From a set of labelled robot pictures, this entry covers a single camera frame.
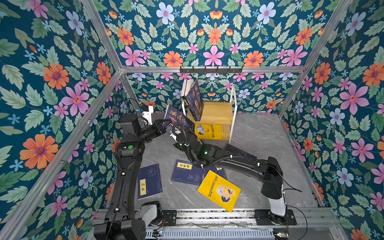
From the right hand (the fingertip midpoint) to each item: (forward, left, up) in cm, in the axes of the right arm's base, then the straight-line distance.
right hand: (186, 124), depth 76 cm
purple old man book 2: (+2, +5, +3) cm, 6 cm away
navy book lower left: (-13, +2, -28) cm, 31 cm away
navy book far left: (-19, +23, -29) cm, 42 cm away
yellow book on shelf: (+14, -17, -23) cm, 32 cm away
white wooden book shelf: (+18, -17, -9) cm, 26 cm away
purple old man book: (+14, -3, +3) cm, 15 cm away
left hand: (-5, +6, +7) cm, 10 cm away
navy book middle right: (-14, -19, -24) cm, 34 cm away
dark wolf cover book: (+2, -31, -28) cm, 42 cm away
